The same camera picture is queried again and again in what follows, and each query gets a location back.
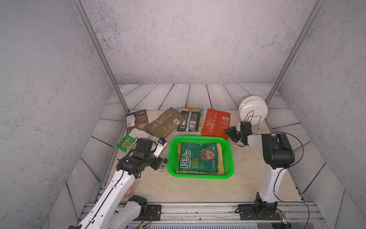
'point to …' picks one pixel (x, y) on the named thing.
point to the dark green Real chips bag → (198, 157)
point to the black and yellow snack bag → (194, 119)
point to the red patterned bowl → (129, 190)
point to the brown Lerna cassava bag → (162, 126)
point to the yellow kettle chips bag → (220, 161)
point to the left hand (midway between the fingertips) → (162, 155)
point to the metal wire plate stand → (258, 127)
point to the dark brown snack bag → (137, 119)
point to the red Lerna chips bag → (215, 122)
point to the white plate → (253, 109)
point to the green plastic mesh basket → (227, 150)
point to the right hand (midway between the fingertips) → (225, 130)
